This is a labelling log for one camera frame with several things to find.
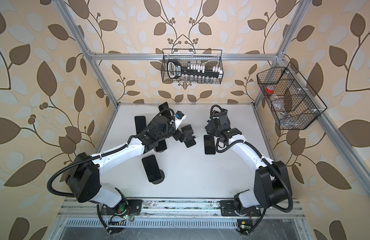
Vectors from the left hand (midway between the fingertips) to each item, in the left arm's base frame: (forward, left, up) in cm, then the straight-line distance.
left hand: (187, 123), depth 79 cm
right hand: (+4, -16, -8) cm, 18 cm away
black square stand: (-6, -1, +1) cm, 6 cm away
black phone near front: (-20, +18, -14) cm, 30 cm away
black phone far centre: (+19, +16, -8) cm, 27 cm away
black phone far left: (+8, +30, -11) cm, 33 cm away
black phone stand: (0, -14, -23) cm, 27 cm away
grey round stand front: (-23, +14, -23) cm, 35 cm away
